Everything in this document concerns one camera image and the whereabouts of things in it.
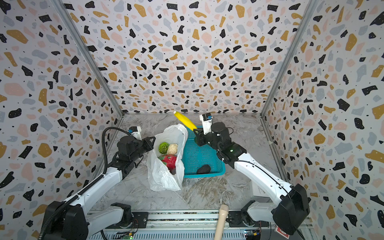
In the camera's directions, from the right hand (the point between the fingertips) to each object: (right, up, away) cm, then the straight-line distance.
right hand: (192, 127), depth 72 cm
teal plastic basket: (0, -19, +25) cm, 32 cm away
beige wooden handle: (+15, -43, +2) cm, 46 cm away
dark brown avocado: (+6, -25, +15) cm, 30 cm away
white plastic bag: (-17, -25, +1) cm, 30 cm away
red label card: (+41, -49, -2) cm, 64 cm away
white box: (+33, -35, +6) cm, 49 cm away
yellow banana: (-4, +3, +3) cm, 5 cm away
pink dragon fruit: (-14, -19, +13) cm, 27 cm away
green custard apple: (-20, -13, +22) cm, 33 cm away
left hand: (-21, -4, +8) cm, 23 cm away
